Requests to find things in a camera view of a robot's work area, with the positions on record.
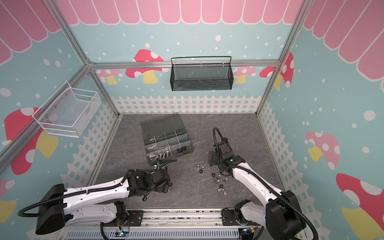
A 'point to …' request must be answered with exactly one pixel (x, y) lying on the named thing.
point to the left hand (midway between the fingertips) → (160, 184)
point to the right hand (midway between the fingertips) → (216, 156)
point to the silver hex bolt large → (167, 153)
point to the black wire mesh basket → (201, 76)
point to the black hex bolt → (178, 149)
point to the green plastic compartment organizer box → (166, 139)
